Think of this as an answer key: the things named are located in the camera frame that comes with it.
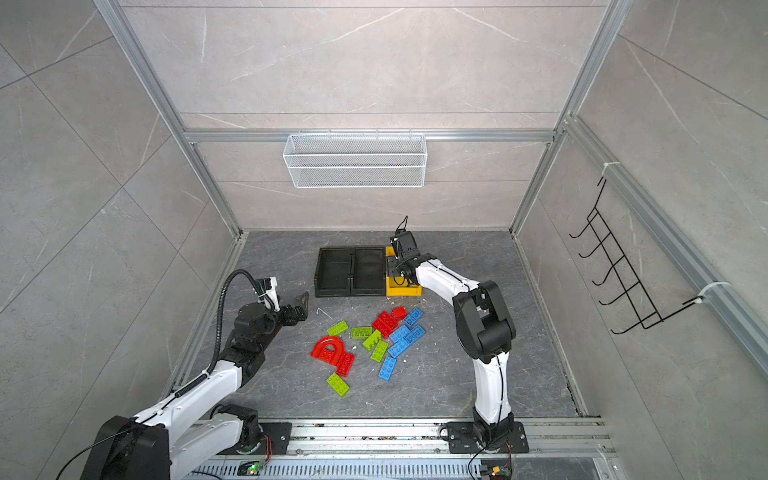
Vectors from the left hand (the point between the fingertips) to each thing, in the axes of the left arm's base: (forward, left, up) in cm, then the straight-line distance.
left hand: (293, 288), depth 84 cm
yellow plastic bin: (+7, -31, -11) cm, 34 cm away
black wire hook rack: (-16, -80, +19) cm, 83 cm away
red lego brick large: (-6, -27, -13) cm, 30 cm away
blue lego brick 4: (-13, -30, -14) cm, 35 cm away
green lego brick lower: (-14, -25, -15) cm, 32 cm away
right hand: (+15, -32, -7) cm, 35 cm away
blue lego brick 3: (-9, -36, -14) cm, 40 cm away
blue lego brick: (-4, -36, -13) cm, 38 cm away
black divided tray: (+11, -15, -8) cm, 21 cm away
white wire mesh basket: (+42, -18, +15) cm, 48 cm away
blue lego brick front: (-19, -27, -14) cm, 36 cm away
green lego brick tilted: (-11, -22, -13) cm, 28 cm away
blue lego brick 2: (-9, -31, -14) cm, 35 cm away
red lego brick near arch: (-17, -14, -15) cm, 27 cm away
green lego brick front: (-23, -13, -13) cm, 30 cm away
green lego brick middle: (-8, -19, -13) cm, 25 cm away
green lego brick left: (-6, -12, -14) cm, 20 cm away
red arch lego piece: (-13, -9, -14) cm, 21 cm away
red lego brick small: (-2, -31, -14) cm, 34 cm away
